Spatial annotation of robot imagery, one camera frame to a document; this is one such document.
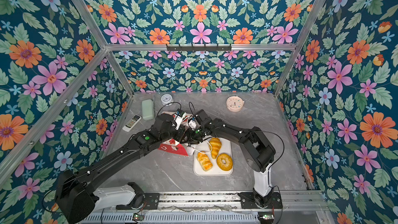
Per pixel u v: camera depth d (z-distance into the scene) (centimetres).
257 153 49
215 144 88
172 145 77
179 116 68
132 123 101
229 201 75
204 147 91
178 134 69
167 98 111
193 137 76
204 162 82
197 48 94
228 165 82
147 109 108
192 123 82
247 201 73
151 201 73
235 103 111
